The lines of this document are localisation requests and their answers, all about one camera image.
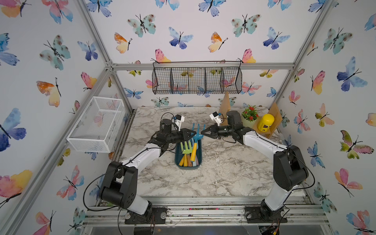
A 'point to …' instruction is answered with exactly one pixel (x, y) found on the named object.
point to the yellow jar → (266, 123)
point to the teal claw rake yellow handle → (185, 161)
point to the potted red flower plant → (249, 116)
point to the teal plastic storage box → (179, 154)
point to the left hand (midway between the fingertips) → (197, 132)
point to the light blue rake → (194, 163)
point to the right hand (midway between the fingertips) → (202, 132)
